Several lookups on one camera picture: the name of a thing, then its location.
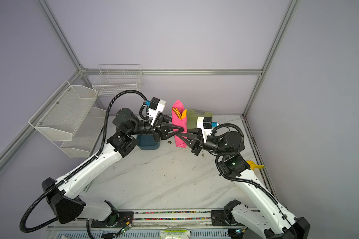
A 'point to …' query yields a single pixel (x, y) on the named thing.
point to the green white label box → (175, 234)
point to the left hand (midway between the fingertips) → (182, 128)
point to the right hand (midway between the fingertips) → (178, 133)
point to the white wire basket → (116, 78)
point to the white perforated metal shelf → (69, 118)
